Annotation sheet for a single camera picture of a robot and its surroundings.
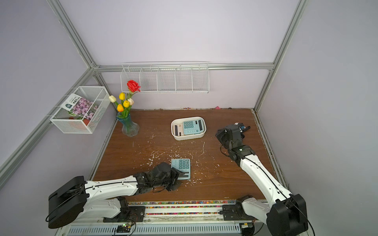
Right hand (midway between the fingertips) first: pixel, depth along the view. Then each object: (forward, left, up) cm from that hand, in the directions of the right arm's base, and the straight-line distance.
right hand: (217, 129), depth 81 cm
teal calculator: (-12, +19, -20) cm, 30 cm away
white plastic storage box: (+7, +18, -18) cm, 26 cm away
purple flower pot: (+4, +72, +14) cm, 74 cm away
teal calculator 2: (+14, +14, -15) cm, 25 cm away
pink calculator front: (+13, +24, -17) cm, 32 cm away
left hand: (-22, +18, -14) cm, 31 cm away
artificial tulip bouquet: (+12, +53, +8) cm, 55 cm away
